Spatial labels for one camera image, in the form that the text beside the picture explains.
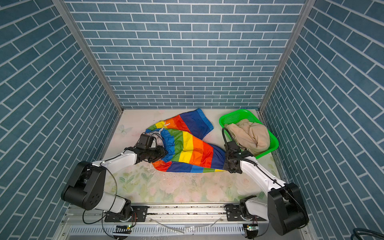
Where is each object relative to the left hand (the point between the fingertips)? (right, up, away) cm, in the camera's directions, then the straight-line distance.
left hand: (166, 153), depth 91 cm
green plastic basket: (+48, +24, +22) cm, 58 cm away
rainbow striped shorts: (+8, +10, +8) cm, 15 cm away
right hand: (+37, -6, -4) cm, 38 cm away
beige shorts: (+55, +10, +3) cm, 56 cm away
